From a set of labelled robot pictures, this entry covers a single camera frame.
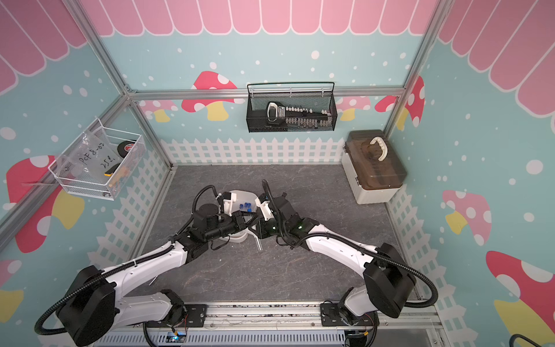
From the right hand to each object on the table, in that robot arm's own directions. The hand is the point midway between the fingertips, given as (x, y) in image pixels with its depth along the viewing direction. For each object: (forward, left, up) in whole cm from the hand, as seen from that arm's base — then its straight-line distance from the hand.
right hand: (250, 226), depth 78 cm
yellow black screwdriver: (-23, +19, +16) cm, 33 cm away
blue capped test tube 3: (+19, +5, -17) cm, 26 cm away
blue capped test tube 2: (+20, +6, -16) cm, 26 cm away
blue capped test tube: (-6, -3, -2) cm, 7 cm away
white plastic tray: (+22, +6, -14) cm, 27 cm away
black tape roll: (+24, +47, +18) cm, 56 cm away
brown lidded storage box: (+33, -55, -4) cm, 64 cm away
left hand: (+2, -3, +1) cm, 4 cm away
